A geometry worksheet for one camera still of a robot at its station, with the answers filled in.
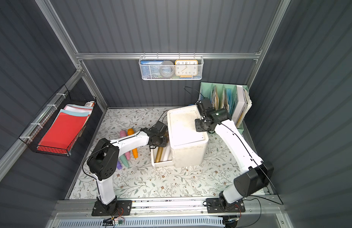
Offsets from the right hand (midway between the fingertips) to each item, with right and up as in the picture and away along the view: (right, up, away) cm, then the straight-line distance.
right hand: (205, 126), depth 79 cm
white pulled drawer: (-20, -22, +6) cm, 30 cm away
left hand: (-25, -11, +16) cm, 32 cm away
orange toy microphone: (-50, -5, +23) cm, 55 cm away
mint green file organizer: (+14, +19, +15) cm, 28 cm away
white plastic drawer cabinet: (-10, -10, -8) cm, 16 cm away
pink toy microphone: (-55, -6, +22) cm, 59 cm away
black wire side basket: (-80, +14, +2) cm, 81 cm away
